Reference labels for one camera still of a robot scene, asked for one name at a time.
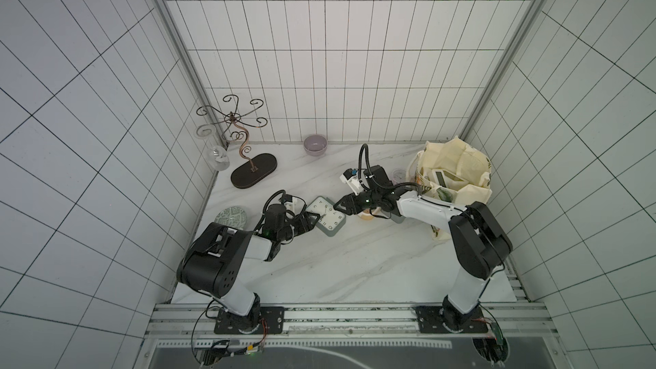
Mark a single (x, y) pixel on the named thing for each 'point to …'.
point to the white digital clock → (446, 179)
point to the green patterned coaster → (232, 216)
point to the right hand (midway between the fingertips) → (340, 198)
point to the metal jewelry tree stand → (237, 125)
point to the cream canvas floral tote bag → (452, 172)
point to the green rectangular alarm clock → (330, 219)
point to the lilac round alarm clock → (399, 175)
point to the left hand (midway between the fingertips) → (313, 221)
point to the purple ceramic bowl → (315, 145)
